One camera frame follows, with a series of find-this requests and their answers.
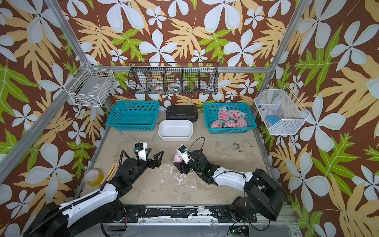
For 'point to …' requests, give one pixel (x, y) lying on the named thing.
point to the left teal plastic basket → (133, 115)
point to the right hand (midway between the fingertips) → (177, 158)
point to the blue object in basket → (272, 119)
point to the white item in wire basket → (174, 86)
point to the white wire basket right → (282, 103)
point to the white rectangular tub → (176, 130)
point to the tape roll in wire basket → (159, 88)
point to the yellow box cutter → (109, 175)
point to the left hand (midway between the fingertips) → (157, 148)
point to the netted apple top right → (235, 114)
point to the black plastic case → (182, 112)
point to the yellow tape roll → (93, 177)
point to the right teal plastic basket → (211, 114)
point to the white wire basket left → (91, 86)
